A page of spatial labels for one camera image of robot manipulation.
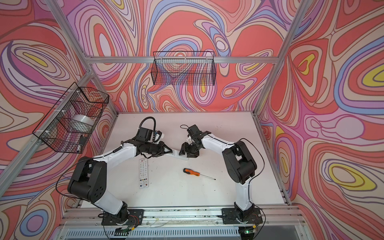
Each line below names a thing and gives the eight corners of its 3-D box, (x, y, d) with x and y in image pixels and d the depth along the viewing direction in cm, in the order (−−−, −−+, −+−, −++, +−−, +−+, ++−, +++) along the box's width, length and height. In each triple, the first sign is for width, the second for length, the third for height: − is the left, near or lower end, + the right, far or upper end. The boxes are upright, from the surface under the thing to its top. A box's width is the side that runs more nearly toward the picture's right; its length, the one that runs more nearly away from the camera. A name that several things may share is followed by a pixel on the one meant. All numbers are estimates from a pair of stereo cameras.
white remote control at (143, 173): (140, 189, 84) (139, 188, 82) (140, 160, 95) (139, 158, 93) (148, 187, 84) (148, 186, 83) (147, 159, 96) (147, 157, 94)
